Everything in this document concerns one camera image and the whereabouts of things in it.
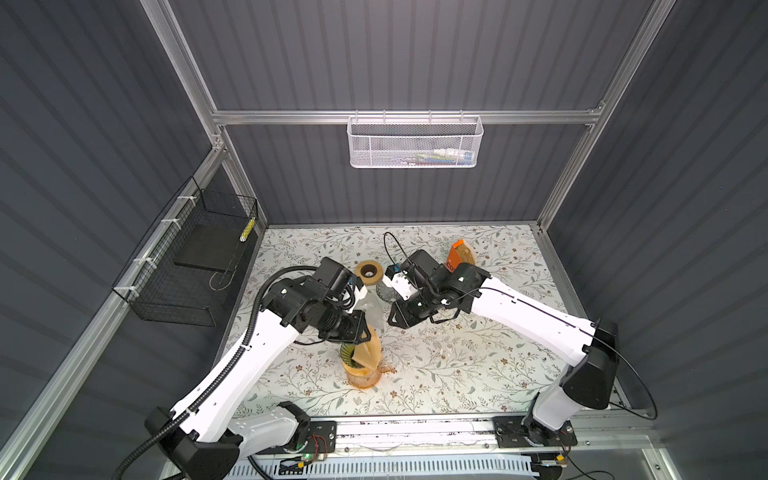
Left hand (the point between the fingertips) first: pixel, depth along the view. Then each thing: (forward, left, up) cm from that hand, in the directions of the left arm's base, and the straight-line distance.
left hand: (366, 336), depth 68 cm
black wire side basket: (+17, +45, +5) cm, 49 cm away
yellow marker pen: (+31, +33, +5) cm, 45 cm away
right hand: (+4, -6, -3) cm, 8 cm away
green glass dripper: (+1, +6, -10) cm, 11 cm away
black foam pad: (+24, +39, +6) cm, 47 cm away
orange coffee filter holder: (+34, -31, -12) cm, 48 cm away
